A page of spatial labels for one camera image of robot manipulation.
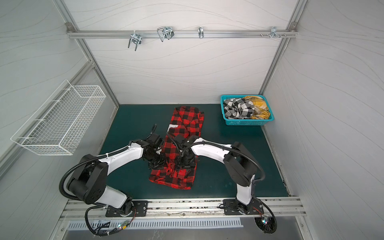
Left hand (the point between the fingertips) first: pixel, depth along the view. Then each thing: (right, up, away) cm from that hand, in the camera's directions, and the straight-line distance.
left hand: (169, 163), depth 85 cm
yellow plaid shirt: (+61, +32, +18) cm, 72 cm away
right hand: (+7, 0, -2) cm, 8 cm away
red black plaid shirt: (+7, +25, +23) cm, 34 cm away
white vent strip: (-5, -24, -15) cm, 29 cm away
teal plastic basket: (+51, +24, +16) cm, 59 cm away
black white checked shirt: (+46, +34, +23) cm, 61 cm away
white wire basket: (-49, +23, -17) cm, 57 cm away
